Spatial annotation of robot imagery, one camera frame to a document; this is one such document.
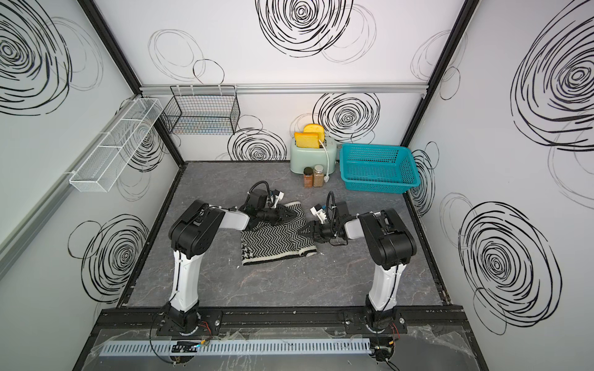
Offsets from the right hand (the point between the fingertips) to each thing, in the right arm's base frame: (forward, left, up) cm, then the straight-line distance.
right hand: (303, 236), depth 91 cm
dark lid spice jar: (+27, -1, +5) cm, 27 cm away
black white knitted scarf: (-3, +15, +1) cm, 16 cm away
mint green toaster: (+35, +2, +10) cm, 36 cm away
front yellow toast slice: (+38, -2, +18) cm, 42 cm away
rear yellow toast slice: (+46, -5, +18) cm, 50 cm away
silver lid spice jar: (+28, -6, +5) cm, 29 cm away
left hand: (+8, +4, +1) cm, 9 cm away
